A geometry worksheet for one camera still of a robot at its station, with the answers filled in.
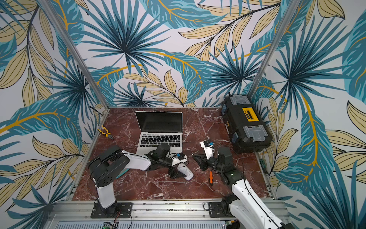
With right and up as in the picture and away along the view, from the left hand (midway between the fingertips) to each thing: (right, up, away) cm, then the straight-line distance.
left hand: (184, 169), depth 85 cm
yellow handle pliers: (-54, +19, +16) cm, 60 cm away
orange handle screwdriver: (+15, -5, -3) cm, 16 cm away
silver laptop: (-21, +23, +22) cm, 38 cm away
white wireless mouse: (-1, 0, +1) cm, 1 cm away
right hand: (+2, +7, -9) cm, 12 cm away
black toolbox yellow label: (+37, +26, +4) cm, 46 cm away
